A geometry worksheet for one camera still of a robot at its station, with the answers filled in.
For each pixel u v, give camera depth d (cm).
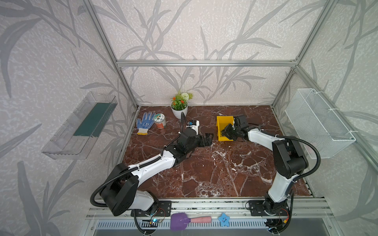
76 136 64
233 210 75
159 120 102
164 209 72
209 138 72
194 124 72
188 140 61
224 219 70
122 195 41
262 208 73
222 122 108
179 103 101
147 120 112
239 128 77
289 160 50
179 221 68
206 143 73
